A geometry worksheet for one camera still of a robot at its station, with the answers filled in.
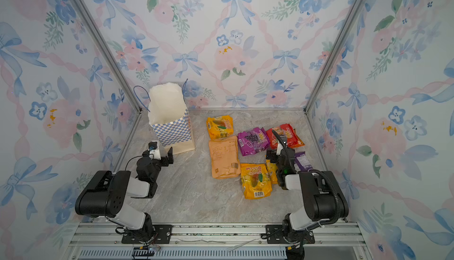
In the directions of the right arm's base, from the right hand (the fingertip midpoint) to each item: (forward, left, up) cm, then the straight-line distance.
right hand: (280, 145), depth 94 cm
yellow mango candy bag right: (-12, +6, -3) cm, 13 cm away
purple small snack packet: (-7, -11, -4) cm, 14 cm away
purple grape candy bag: (+4, +14, -2) cm, 15 cm away
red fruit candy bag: (+9, -4, +2) cm, 10 cm away
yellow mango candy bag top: (+14, +33, -2) cm, 36 cm away
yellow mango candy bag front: (-18, +14, -4) cm, 23 cm away
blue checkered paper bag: (+23, +66, -3) cm, 70 cm away
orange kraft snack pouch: (-7, +29, -5) cm, 30 cm away
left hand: (-3, +61, +2) cm, 61 cm away
